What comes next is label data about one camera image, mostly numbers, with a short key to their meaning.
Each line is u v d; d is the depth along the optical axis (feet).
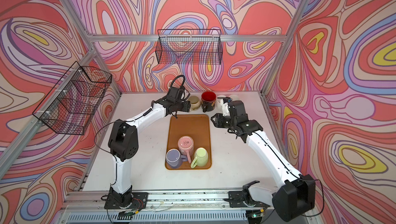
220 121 2.23
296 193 1.24
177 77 2.44
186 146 2.60
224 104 2.29
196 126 3.26
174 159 2.58
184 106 2.83
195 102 3.35
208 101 3.33
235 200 2.41
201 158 2.53
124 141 1.72
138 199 2.40
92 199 2.46
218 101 3.33
